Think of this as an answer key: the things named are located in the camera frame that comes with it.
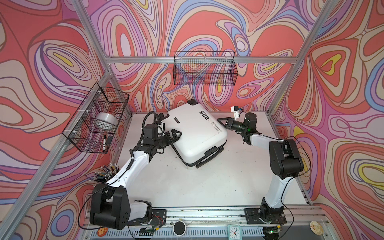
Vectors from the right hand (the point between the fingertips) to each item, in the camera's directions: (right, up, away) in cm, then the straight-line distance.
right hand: (217, 123), depth 90 cm
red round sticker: (-58, -51, -21) cm, 80 cm away
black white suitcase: (-10, -7, -11) cm, 16 cm away
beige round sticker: (+44, -50, -20) cm, 70 cm away
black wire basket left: (-64, -1, -19) cm, 66 cm away
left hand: (-23, -6, -8) cm, 25 cm away
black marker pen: (-59, -10, -19) cm, 62 cm away
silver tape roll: (-58, +1, -19) cm, 61 cm away
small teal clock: (+4, -51, -22) cm, 56 cm away
